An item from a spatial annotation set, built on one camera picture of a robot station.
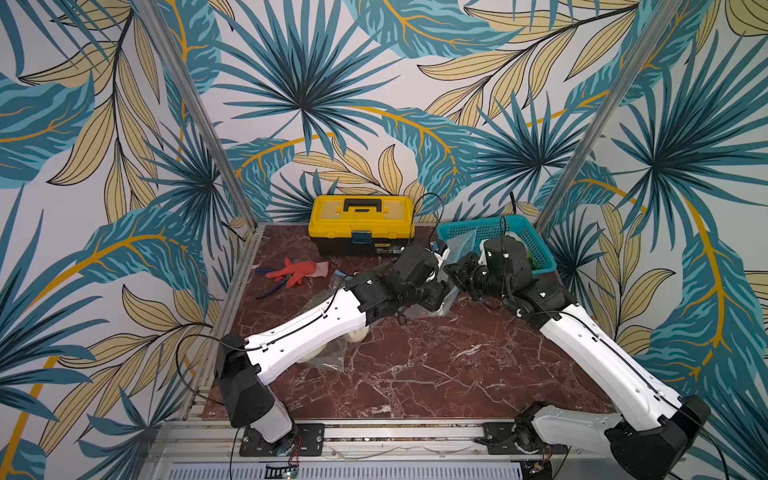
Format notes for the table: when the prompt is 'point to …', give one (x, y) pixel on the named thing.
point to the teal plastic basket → (518, 225)
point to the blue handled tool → (273, 288)
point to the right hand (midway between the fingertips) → (441, 265)
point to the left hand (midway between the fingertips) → (438, 289)
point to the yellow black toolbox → (360, 224)
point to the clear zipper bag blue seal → (332, 357)
